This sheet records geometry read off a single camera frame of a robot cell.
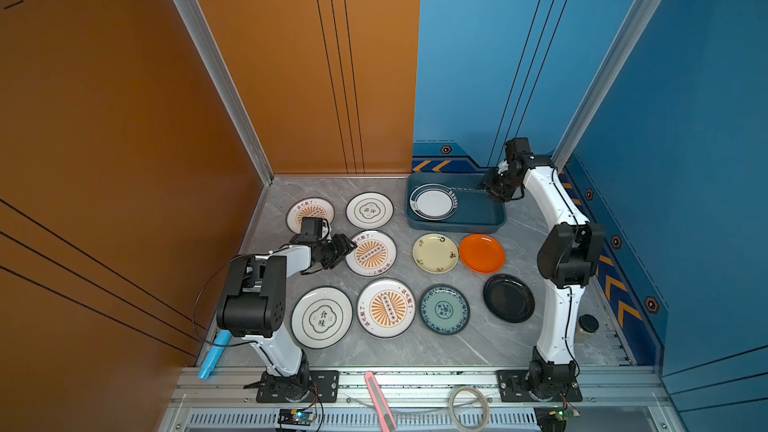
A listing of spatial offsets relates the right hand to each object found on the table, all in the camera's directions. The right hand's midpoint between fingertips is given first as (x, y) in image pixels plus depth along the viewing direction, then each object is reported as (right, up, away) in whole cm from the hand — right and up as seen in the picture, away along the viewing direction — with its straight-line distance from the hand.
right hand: (478, 189), depth 96 cm
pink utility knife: (-31, -52, -26) cm, 66 cm away
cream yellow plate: (-14, -21, +1) cm, 25 cm away
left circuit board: (-49, -55, -26) cm, 78 cm away
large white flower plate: (-48, -37, -12) cm, 62 cm away
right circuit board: (+10, -55, -27) cm, 62 cm away
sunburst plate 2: (-34, -22, 0) cm, 41 cm away
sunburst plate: (-58, -6, +13) cm, 60 cm away
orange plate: (+2, -22, +2) cm, 22 cm away
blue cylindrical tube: (-75, -44, -19) cm, 89 cm away
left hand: (-41, -19, 0) cm, 45 cm away
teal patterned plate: (-13, -35, -11) cm, 39 cm away
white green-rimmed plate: (-13, -4, +15) cm, 20 cm away
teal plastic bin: (-2, -9, +6) cm, 11 cm away
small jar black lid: (+21, -34, -22) cm, 46 cm away
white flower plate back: (-37, -7, +12) cm, 39 cm away
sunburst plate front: (-30, -35, -11) cm, 47 cm away
